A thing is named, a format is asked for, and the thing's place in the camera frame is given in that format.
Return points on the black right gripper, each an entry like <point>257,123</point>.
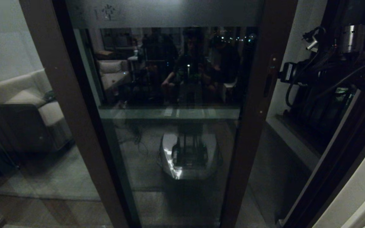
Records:
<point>328,72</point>

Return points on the brown framed sliding glass door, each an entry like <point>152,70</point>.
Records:
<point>255,142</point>

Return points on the grey stone side window sill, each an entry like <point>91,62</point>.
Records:
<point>296,136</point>

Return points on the grey stone balcony sill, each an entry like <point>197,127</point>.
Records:
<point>169,107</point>

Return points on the brown framed fixed glass door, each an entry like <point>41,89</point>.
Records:
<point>70,95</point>

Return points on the small grey right wrist camera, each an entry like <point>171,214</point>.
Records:
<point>311,40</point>

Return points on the dark door jamb frame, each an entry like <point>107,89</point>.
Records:
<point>337,164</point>

